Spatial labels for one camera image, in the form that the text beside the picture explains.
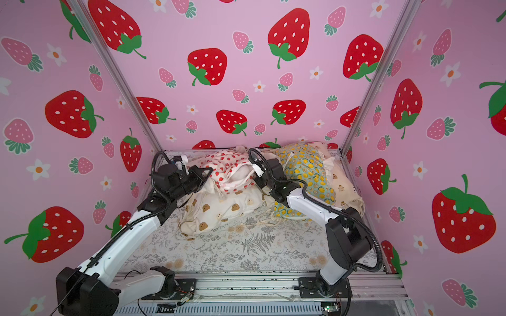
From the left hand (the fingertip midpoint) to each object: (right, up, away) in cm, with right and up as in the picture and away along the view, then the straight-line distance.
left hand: (215, 169), depth 75 cm
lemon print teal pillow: (+37, +3, +9) cm, 38 cm away
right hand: (+15, 0, +10) cm, 18 cm away
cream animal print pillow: (+59, -12, +17) cm, 63 cm away
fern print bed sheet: (+32, -33, +11) cm, 47 cm away
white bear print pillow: (-9, -19, +11) cm, 24 cm away
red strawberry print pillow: (+6, 0, +3) cm, 7 cm away
